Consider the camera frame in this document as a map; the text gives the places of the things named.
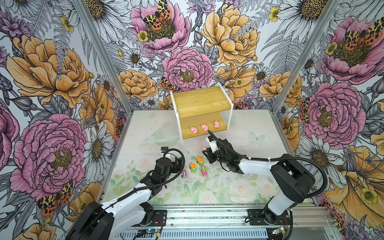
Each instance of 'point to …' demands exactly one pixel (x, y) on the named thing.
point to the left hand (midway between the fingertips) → (174, 162)
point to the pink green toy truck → (204, 173)
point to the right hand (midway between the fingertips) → (205, 154)
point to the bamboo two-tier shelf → (199, 111)
